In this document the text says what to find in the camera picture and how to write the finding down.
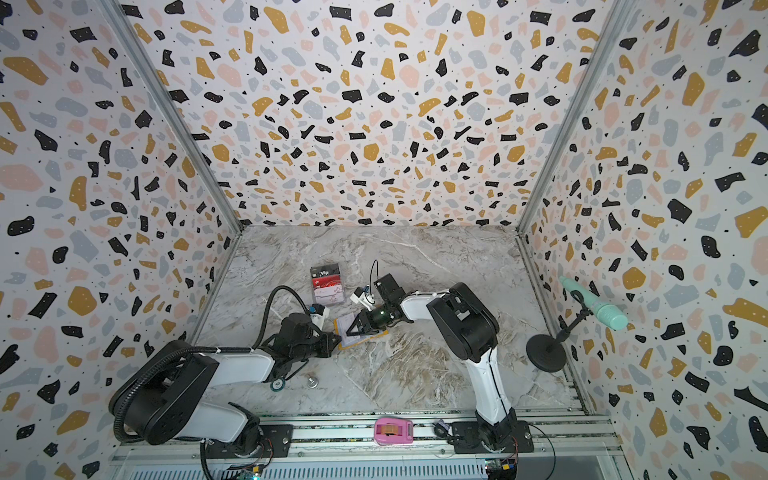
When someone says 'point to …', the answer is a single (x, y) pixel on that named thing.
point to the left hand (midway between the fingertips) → (346, 335)
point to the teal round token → (277, 384)
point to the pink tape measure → (393, 431)
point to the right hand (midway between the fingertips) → (349, 330)
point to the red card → (325, 281)
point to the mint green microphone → (606, 314)
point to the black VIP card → (325, 271)
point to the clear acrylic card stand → (326, 284)
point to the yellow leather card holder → (336, 329)
